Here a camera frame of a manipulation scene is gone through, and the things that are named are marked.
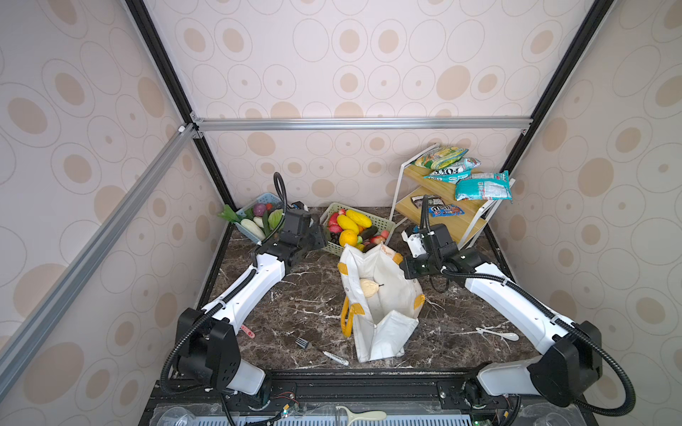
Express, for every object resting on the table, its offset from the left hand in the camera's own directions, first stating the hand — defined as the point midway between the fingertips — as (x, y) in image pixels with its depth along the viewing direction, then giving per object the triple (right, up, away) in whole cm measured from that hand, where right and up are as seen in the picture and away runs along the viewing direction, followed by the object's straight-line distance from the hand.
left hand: (325, 227), depth 83 cm
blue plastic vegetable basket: (-29, +5, +25) cm, 39 cm away
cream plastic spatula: (+14, -51, -12) cm, 54 cm away
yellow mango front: (+7, +2, +23) cm, 24 cm away
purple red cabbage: (-30, +8, +27) cm, 41 cm away
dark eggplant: (+16, -1, +25) cm, 30 cm away
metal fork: (-7, -36, 0) cm, 37 cm away
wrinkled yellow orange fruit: (+7, -3, +14) cm, 16 cm away
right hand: (+24, -11, -1) cm, 26 cm away
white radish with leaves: (-32, +1, +22) cm, 39 cm away
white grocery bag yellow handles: (+19, -25, +7) cm, 33 cm away
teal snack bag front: (+46, +12, -7) cm, 48 cm away
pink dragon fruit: (+1, +2, +26) cm, 26 cm away
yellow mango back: (+12, +4, +24) cm, 27 cm away
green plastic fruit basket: (0, -6, +6) cm, 9 cm away
